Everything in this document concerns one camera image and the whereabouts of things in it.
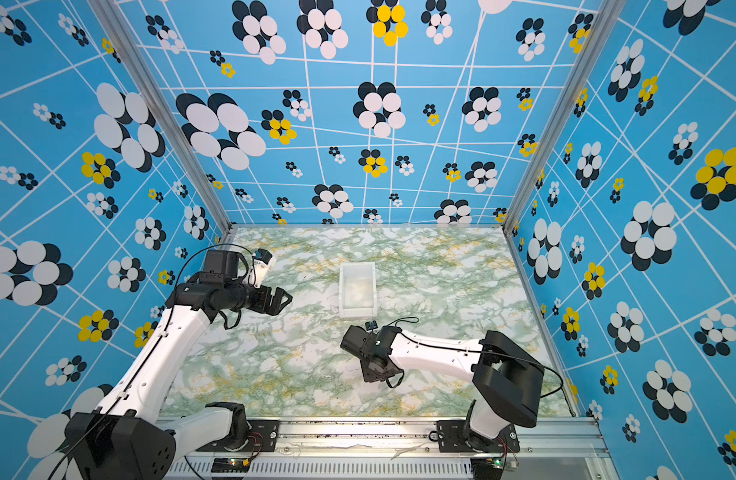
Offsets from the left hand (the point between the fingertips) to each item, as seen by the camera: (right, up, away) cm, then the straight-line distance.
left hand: (277, 291), depth 79 cm
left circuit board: (-9, -42, -7) cm, 43 cm away
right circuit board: (+53, -40, -10) cm, 67 cm away
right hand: (+27, -23, +3) cm, 35 cm away
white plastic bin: (+20, -2, +22) cm, 30 cm away
